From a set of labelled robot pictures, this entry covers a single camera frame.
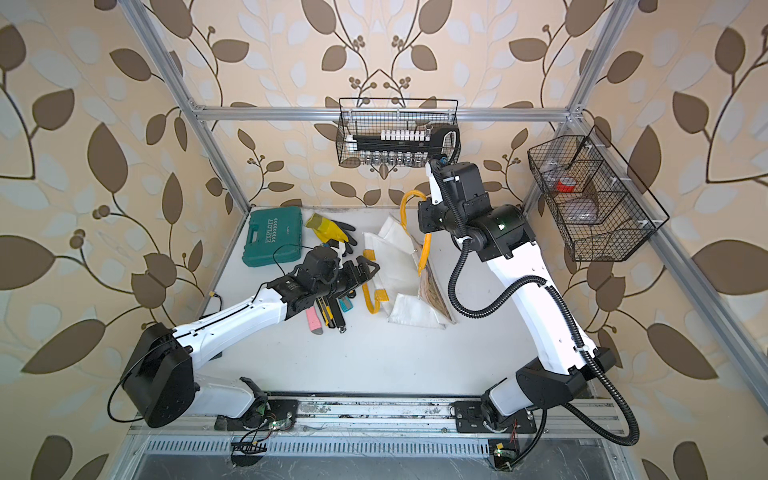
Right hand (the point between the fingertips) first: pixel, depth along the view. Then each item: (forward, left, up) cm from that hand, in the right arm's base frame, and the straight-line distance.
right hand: (426, 206), depth 67 cm
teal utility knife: (-4, +24, -38) cm, 45 cm away
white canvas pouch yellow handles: (0, +6, -32) cm, 32 cm away
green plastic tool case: (+22, +51, -33) cm, 64 cm away
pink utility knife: (-8, +33, -39) cm, 51 cm away
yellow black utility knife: (-7, +29, -37) cm, 48 cm away
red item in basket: (+13, -40, -7) cm, 43 cm away
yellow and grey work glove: (+27, +32, -37) cm, 56 cm away
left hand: (-3, +15, -20) cm, 25 cm away
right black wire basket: (+6, -45, -6) cm, 46 cm away
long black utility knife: (-8, +26, -38) cm, 47 cm away
